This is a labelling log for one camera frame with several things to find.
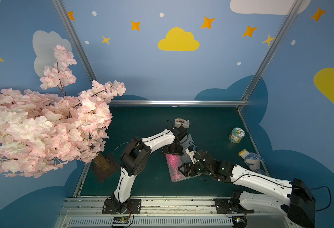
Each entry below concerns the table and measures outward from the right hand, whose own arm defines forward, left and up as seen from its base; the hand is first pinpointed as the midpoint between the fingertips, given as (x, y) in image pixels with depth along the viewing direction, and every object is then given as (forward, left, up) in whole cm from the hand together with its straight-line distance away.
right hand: (185, 165), depth 78 cm
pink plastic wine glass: (+4, +7, -4) cm, 9 cm away
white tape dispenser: (+38, +3, -7) cm, 38 cm away
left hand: (+11, +6, -8) cm, 15 cm away
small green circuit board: (-26, +33, -13) cm, 44 cm away
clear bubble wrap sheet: (+11, -1, +6) cm, 13 cm away
